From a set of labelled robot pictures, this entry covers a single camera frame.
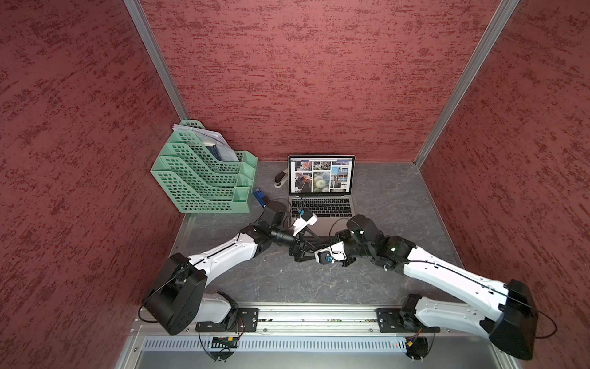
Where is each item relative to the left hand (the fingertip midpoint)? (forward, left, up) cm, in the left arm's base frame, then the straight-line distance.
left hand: (317, 251), depth 74 cm
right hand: (+2, -3, -1) cm, 4 cm away
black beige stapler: (+42, +16, -12) cm, 46 cm away
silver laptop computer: (+35, -5, -11) cm, 37 cm away
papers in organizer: (+49, +44, +2) cm, 66 cm away
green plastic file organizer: (+32, +52, -4) cm, 62 cm away
